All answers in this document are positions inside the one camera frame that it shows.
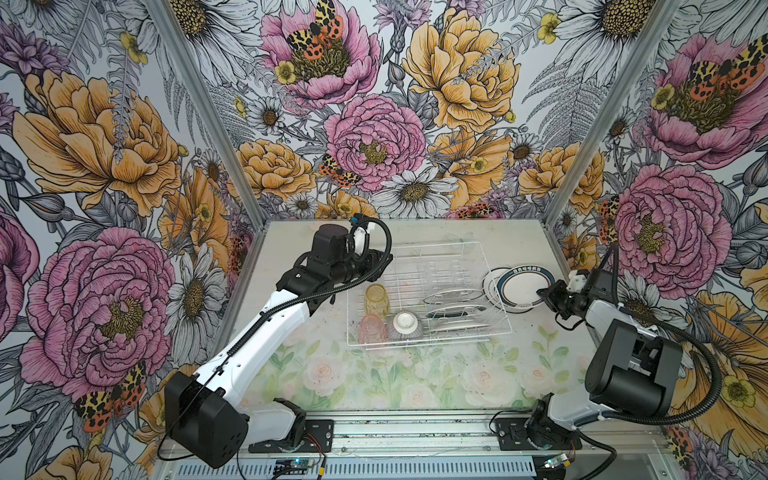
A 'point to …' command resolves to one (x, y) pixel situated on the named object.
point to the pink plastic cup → (372, 330)
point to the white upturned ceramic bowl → (405, 322)
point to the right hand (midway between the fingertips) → (537, 296)
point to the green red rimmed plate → (517, 286)
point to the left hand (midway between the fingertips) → (385, 265)
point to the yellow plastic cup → (376, 301)
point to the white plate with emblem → (490, 290)
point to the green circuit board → (293, 466)
